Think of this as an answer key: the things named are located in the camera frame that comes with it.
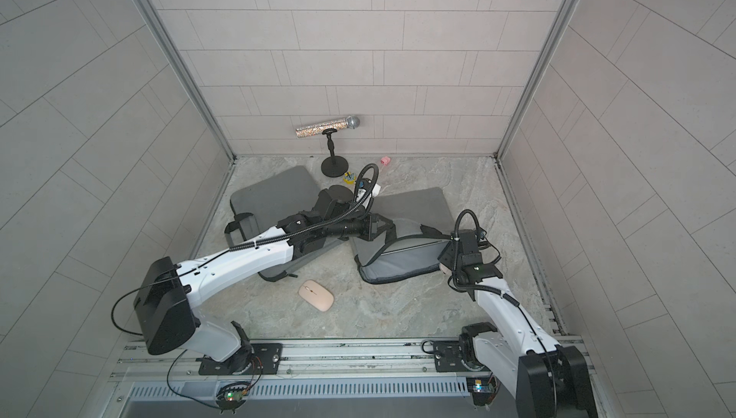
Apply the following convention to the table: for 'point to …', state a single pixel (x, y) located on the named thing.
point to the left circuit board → (231, 396)
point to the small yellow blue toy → (350, 177)
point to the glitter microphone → (350, 122)
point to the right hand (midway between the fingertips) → (447, 250)
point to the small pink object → (385, 160)
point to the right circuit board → (484, 389)
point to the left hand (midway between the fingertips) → (396, 223)
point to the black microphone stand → (333, 166)
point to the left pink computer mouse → (316, 294)
